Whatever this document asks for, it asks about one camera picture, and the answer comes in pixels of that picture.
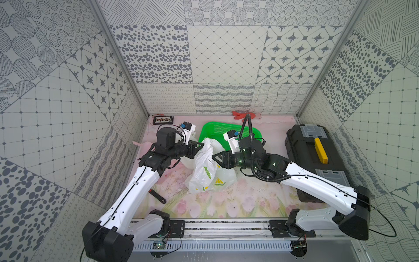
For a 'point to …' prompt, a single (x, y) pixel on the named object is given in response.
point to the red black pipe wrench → (160, 198)
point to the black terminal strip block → (163, 119)
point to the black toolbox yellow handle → (310, 147)
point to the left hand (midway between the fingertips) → (207, 146)
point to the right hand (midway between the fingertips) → (216, 157)
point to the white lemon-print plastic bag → (208, 174)
